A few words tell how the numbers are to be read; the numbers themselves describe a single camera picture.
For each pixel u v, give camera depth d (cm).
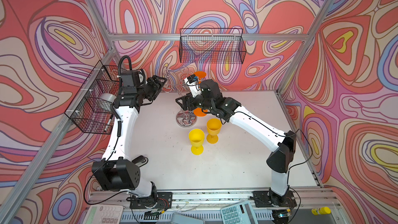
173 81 73
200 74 107
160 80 70
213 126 91
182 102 64
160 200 73
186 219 65
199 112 66
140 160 83
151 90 66
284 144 46
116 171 41
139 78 60
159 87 66
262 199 73
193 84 62
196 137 84
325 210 63
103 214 69
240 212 69
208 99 55
